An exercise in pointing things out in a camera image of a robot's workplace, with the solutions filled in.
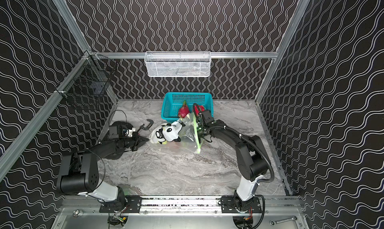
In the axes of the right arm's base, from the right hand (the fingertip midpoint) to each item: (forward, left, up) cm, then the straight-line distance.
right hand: (181, 139), depth 82 cm
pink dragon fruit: (+26, +1, -6) cm, 27 cm away
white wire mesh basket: (+50, +5, +16) cm, 53 cm away
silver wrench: (-36, -45, -15) cm, 59 cm away
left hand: (+3, +18, -5) cm, 19 cm away
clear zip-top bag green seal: (-1, -1, +5) cm, 5 cm away
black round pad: (+15, +37, -7) cm, 40 cm away
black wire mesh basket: (+38, +61, +14) cm, 74 cm away
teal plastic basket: (+40, +10, -10) cm, 43 cm away
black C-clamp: (+16, +26, -13) cm, 33 cm away
